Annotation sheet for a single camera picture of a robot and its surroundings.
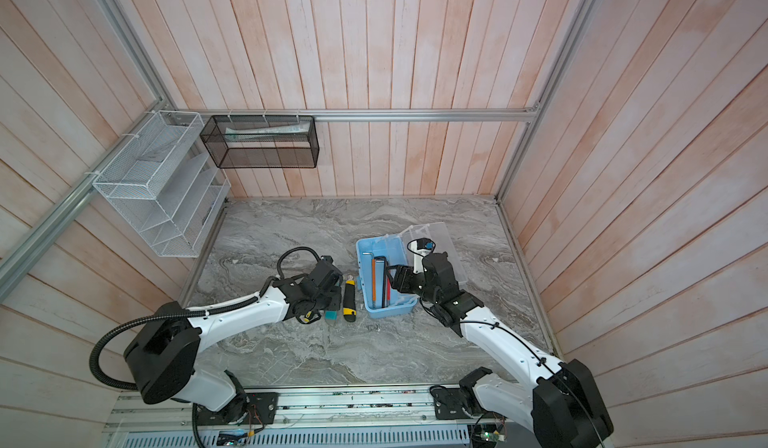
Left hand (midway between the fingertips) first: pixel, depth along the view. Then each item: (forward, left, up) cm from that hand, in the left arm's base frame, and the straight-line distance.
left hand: (335, 301), depth 87 cm
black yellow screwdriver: (-12, +3, +18) cm, 22 cm away
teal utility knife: (-6, 0, +6) cm, 9 cm away
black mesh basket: (+52, +29, +20) cm, 63 cm away
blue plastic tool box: (+19, -11, -5) cm, 23 cm away
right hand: (+5, -17, +10) cm, 20 cm away
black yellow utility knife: (+3, -4, -5) cm, 7 cm away
